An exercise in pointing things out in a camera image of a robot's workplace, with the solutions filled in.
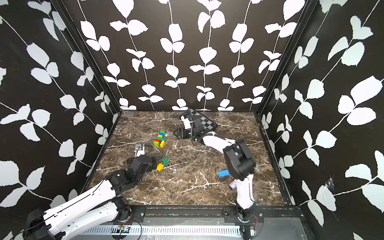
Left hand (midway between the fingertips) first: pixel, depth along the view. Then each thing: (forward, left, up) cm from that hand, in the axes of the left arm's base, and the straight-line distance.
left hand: (148, 155), depth 81 cm
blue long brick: (-8, -43, -12) cm, 45 cm away
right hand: (+17, -16, 0) cm, 23 cm away
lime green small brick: (+15, 0, -12) cm, 20 cm away
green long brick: (+18, -4, -12) cm, 22 cm away
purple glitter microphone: (-15, -47, -11) cm, 50 cm away
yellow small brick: (+14, -5, -12) cm, 19 cm away
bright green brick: (+25, -3, -12) cm, 29 cm away
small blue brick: (+24, -3, -13) cm, 28 cm away
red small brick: (+18, -1, -12) cm, 21 cm away
